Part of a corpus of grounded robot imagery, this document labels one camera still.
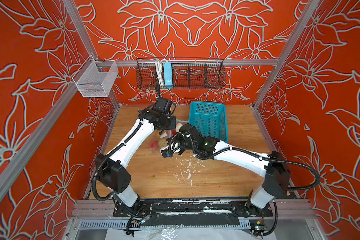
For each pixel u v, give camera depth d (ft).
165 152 2.00
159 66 2.87
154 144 2.95
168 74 2.93
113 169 1.37
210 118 3.61
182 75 3.20
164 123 2.34
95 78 3.04
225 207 2.44
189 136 1.81
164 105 1.97
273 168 1.39
